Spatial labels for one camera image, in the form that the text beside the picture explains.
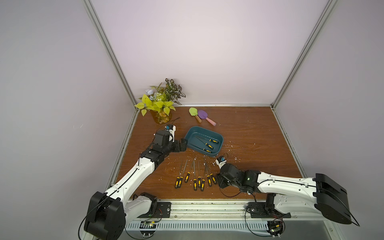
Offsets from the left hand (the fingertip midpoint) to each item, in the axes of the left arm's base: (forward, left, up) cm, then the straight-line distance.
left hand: (183, 140), depth 83 cm
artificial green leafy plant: (+30, +16, +6) cm, 34 cm away
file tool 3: (+2, -14, -14) cm, 20 cm away
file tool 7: (-17, -7, -15) cm, 24 cm away
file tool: (+9, -17, -13) cm, 23 cm away
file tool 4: (-17, +3, -15) cm, 22 cm away
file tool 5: (-16, +1, -14) cm, 22 cm away
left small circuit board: (-38, +16, -17) cm, 45 cm away
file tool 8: (-16, -9, -14) cm, 23 cm away
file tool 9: (-17, -12, -15) cm, 25 cm away
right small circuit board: (-38, -46, -16) cm, 62 cm away
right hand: (-16, -18, -10) cm, 26 cm away
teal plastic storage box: (+9, -13, -15) cm, 21 cm away
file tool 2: (+6, -14, -14) cm, 21 cm away
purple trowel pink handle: (+32, -13, -15) cm, 38 cm away
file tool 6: (-15, -3, -15) cm, 21 cm away
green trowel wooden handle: (+35, -5, -14) cm, 38 cm away
